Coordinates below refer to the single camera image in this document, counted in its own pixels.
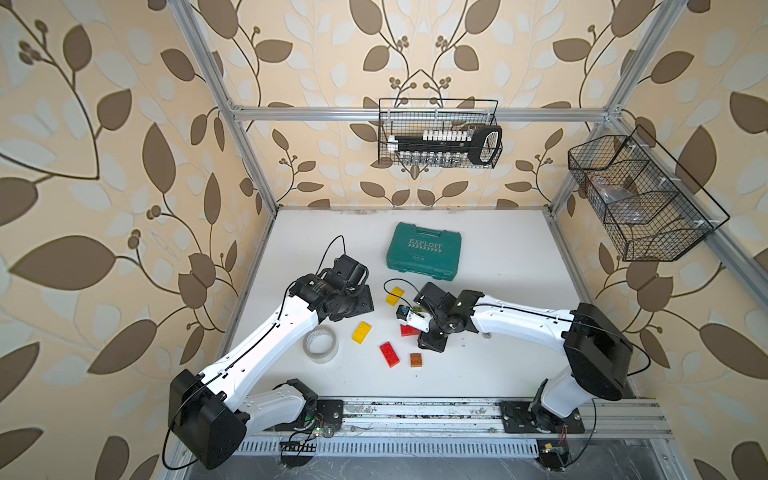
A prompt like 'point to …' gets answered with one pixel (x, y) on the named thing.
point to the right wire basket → (652, 207)
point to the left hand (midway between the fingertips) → (361, 301)
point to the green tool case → (423, 251)
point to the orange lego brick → (416, 360)
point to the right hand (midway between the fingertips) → (424, 335)
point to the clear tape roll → (320, 344)
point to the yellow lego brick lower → (362, 332)
